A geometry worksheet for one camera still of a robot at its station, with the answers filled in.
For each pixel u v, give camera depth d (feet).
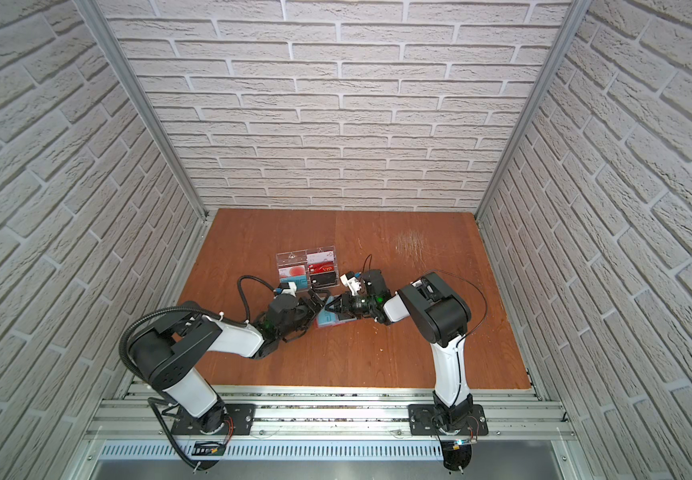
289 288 2.80
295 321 2.56
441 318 1.75
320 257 3.20
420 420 2.43
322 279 3.20
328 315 2.94
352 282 3.02
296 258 3.20
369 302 2.73
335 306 3.00
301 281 3.16
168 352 1.52
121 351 1.48
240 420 2.39
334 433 2.39
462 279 3.30
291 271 3.13
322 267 3.20
